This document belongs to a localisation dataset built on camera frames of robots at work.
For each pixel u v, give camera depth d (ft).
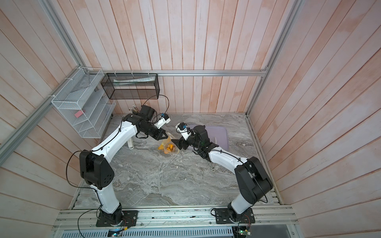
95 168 1.52
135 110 3.49
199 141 2.21
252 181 1.48
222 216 2.40
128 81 2.94
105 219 2.21
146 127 2.35
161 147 3.04
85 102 2.46
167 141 2.77
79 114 2.72
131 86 3.39
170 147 3.05
